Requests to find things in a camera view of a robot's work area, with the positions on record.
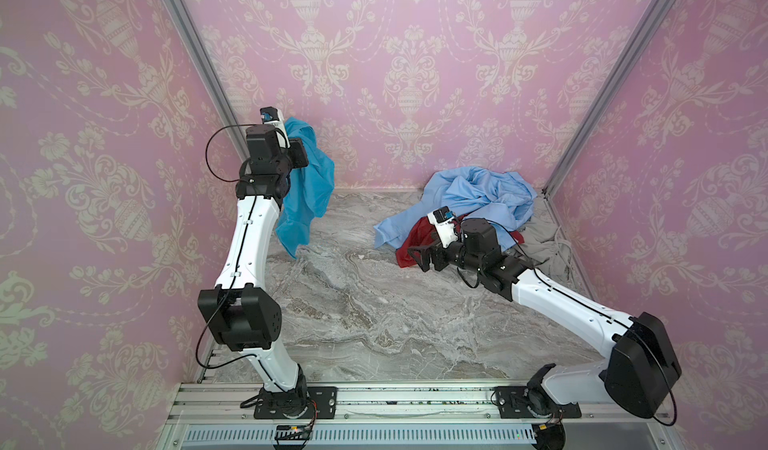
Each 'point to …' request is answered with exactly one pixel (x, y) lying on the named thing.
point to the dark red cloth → (419, 233)
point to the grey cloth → (547, 246)
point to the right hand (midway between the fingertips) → (422, 241)
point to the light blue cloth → (471, 193)
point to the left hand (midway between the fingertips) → (297, 139)
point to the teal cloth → (308, 190)
